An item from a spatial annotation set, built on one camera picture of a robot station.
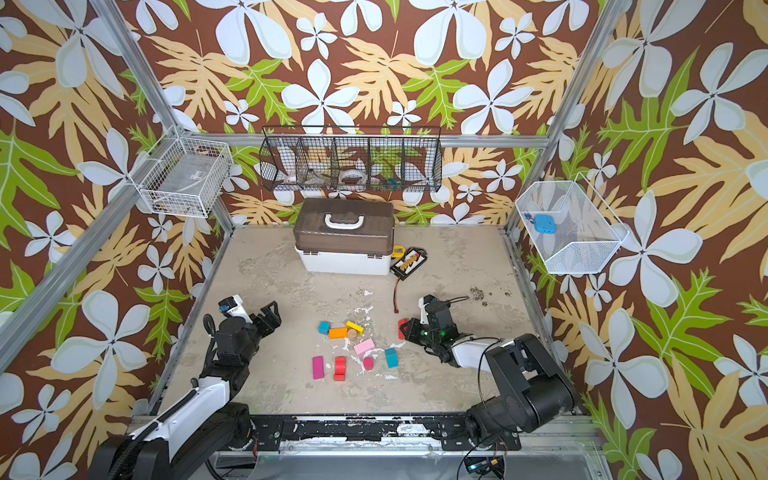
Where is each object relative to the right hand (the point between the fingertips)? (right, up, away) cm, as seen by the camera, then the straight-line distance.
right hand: (399, 327), depth 91 cm
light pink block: (-11, -5, -2) cm, 13 cm away
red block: (+1, +1, +3) cm, 3 cm away
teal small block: (-24, 0, +1) cm, 24 cm away
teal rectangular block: (-2, -8, -4) cm, 9 cm away
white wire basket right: (+50, +29, -13) cm, 59 cm away
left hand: (-40, +8, -5) cm, 41 cm away
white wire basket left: (-64, +46, -5) cm, 79 cm away
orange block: (-19, -2, 0) cm, 19 cm away
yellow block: (-14, 0, 0) cm, 14 cm away
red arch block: (-17, -10, -6) cm, 21 cm away
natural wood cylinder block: (-14, -2, -2) cm, 15 cm away
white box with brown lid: (-16, +28, -3) cm, 33 cm away
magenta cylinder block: (-9, -9, -6) cm, 14 cm away
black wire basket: (-16, +55, +7) cm, 57 cm away
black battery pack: (+4, +20, +17) cm, 26 cm away
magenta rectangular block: (-24, -10, -5) cm, 27 cm away
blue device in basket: (+43, +32, -5) cm, 53 cm away
